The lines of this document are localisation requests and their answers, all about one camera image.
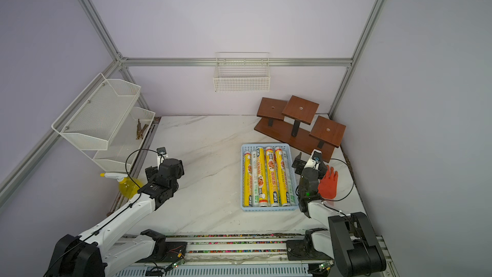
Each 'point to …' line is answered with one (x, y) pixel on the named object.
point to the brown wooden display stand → (295, 124)
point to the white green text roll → (289, 178)
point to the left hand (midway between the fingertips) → (164, 167)
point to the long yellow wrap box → (262, 183)
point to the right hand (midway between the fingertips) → (311, 159)
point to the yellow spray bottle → (128, 186)
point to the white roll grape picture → (255, 179)
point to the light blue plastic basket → (252, 147)
